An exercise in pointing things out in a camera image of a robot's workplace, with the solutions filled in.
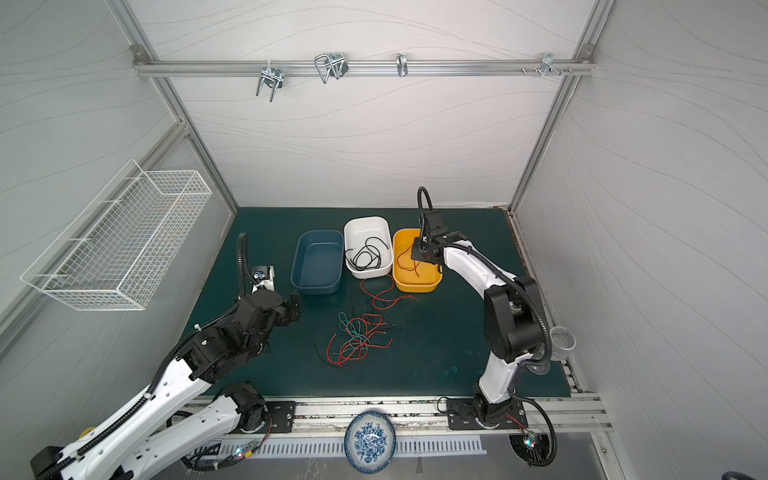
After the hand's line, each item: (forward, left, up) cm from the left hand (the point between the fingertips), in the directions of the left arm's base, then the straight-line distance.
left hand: (284, 289), depth 75 cm
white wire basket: (+2, +36, +12) cm, 38 cm away
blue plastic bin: (+20, -1, -18) cm, 27 cm away
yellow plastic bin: (+18, -34, -20) cm, 43 cm away
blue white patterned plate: (-30, -23, -20) cm, 42 cm away
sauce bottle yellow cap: (-31, +30, -1) cm, 43 cm away
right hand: (+22, -38, -8) cm, 45 cm away
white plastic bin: (+35, -13, -17) cm, 41 cm away
